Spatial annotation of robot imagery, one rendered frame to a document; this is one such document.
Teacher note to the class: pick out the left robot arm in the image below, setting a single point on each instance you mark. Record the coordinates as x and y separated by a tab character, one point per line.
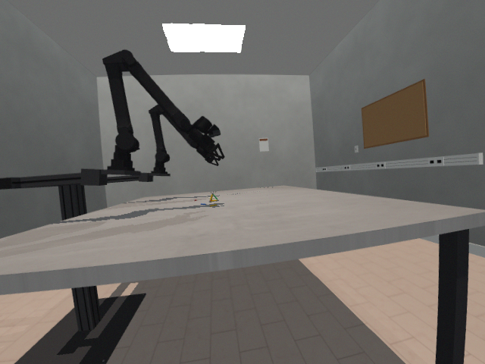
160	157

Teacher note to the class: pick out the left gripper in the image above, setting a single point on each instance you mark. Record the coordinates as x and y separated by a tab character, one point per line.
209	160

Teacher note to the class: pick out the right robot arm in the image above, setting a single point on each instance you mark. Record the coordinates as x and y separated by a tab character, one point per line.
127	143

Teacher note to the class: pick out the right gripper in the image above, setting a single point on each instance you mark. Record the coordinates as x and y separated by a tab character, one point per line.
209	150

